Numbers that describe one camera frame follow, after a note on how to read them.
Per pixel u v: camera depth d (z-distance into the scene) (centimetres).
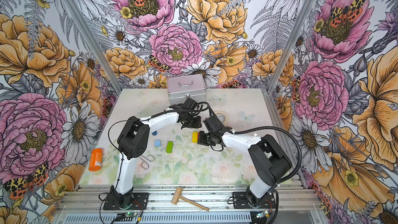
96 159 83
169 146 92
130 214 71
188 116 79
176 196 75
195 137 94
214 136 69
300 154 45
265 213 71
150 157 87
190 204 74
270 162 45
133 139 55
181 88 104
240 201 74
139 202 73
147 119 59
